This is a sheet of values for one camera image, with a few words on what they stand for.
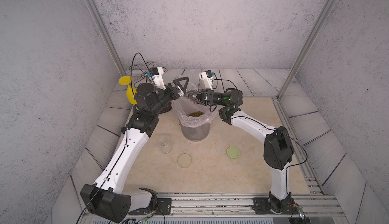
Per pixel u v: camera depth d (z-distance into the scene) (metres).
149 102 0.50
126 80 0.85
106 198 0.37
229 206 0.74
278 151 0.50
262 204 0.74
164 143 0.94
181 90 0.57
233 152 0.91
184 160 0.91
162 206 0.73
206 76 0.62
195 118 0.75
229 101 0.60
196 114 1.02
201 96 0.59
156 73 0.57
